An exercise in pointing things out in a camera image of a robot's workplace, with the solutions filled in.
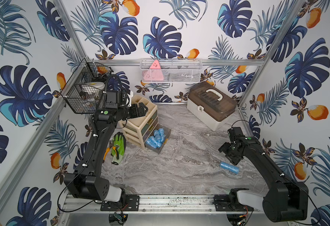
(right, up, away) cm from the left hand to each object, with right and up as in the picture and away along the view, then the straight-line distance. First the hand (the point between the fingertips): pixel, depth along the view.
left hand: (140, 107), depth 74 cm
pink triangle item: (+6, +23, +16) cm, 29 cm away
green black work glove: (-18, -26, +21) cm, 38 cm away
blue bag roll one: (+3, -22, +19) cm, 29 cm away
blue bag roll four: (+11, -16, +24) cm, 31 cm away
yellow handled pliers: (-23, -24, +21) cm, 40 cm away
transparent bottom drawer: (+15, -16, +29) cm, 36 cm away
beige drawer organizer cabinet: (-3, -12, +4) cm, 13 cm away
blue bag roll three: (+8, -18, +21) cm, 29 cm away
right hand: (+48, -27, +10) cm, 56 cm away
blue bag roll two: (+8, -23, +19) cm, 31 cm away
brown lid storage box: (+46, +4, +29) cm, 55 cm away
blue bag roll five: (+51, -35, +10) cm, 63 cm away
